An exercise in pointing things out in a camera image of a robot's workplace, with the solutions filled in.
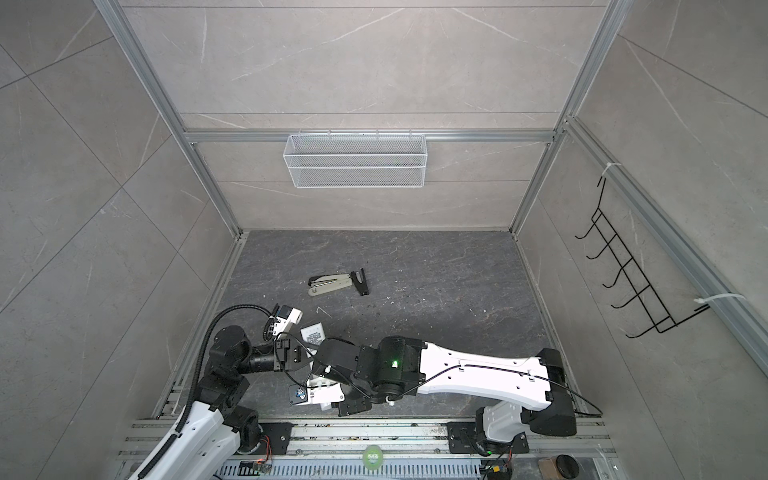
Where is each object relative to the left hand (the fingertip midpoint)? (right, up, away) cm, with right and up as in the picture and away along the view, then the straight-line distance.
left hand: (322, 352), depth 66 cm
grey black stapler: (-8, +12, +36) cm, 39 cm away
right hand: (+3, -6, -3) cm, 7 cm away
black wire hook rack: (+70, +9, -7) cm, 71 cm away
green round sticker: (+11, -28, +6) cm, 30 cm away
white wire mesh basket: (+3, +55, +35) cm, 65 cm away
